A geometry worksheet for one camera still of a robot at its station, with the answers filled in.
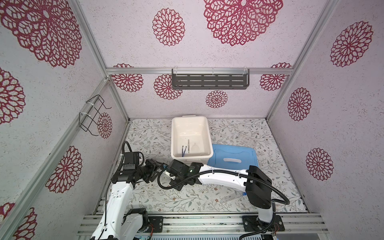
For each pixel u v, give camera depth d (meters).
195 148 1.02
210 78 0.93
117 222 0.42
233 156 0.97
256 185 0.48
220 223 0.76
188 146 1.04
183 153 1.00
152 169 0.69
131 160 0.61
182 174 0.60
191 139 1.09
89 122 0.76
